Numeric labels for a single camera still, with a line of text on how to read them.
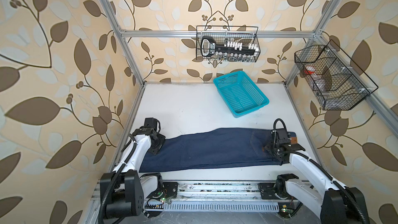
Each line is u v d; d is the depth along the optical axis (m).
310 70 0.81
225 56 0.89
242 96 1.12
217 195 0.74
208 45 0.83
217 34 0.91
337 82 0.73
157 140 0.75
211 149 0.89
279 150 0.63
